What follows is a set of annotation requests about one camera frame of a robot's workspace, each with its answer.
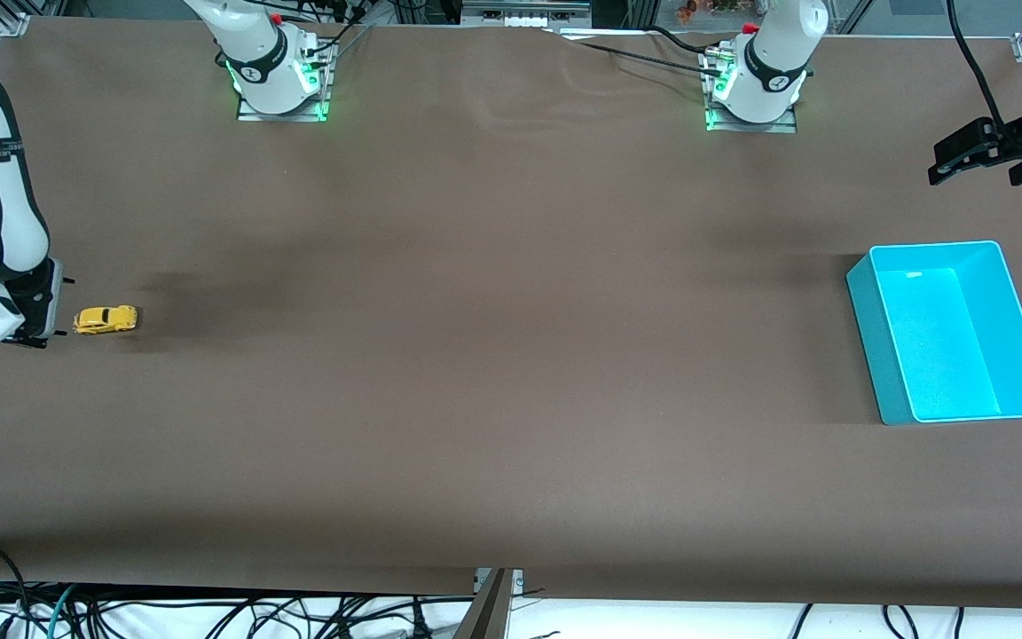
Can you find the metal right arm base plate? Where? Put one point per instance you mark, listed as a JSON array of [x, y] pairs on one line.
[[285, 113]]

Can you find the white background device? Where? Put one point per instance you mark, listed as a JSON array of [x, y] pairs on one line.
[[524, 13]]

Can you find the brown table cover sheet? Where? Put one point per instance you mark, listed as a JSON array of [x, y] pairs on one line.
[[511, 266]]

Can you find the brown metal bar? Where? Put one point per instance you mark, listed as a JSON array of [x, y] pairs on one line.
[[489, 612]]

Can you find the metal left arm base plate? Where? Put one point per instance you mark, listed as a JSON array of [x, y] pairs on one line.
[[750, 127]]

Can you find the yellow beetle toy car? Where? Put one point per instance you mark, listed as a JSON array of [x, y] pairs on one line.
[[106, 319]]

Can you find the aluminium frame profile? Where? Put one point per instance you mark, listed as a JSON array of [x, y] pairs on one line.
[[10, 19]]

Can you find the silver table edge plate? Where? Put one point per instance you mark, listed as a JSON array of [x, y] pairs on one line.
[[518, 581]]

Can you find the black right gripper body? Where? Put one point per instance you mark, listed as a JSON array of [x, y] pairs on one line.
[[35, 302]]

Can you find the turquoise plastic bin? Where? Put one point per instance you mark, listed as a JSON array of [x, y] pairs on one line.
[[955, 355]]

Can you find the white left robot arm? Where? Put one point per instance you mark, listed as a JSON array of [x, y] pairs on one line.
[[768, 62]]

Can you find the aluminium frame post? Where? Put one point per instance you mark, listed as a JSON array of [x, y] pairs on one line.
[[642, 13]]

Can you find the orange background objects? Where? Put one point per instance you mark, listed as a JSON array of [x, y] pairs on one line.
[[688, 9]]

